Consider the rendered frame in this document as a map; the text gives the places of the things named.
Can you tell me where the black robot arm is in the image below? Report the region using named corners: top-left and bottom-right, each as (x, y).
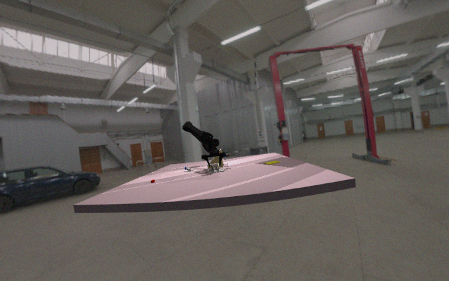
top-left (183, 121), bottom-right (219, 157)

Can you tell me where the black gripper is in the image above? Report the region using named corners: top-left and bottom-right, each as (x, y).
top-left (201, 147), bottom-right (226, 167)

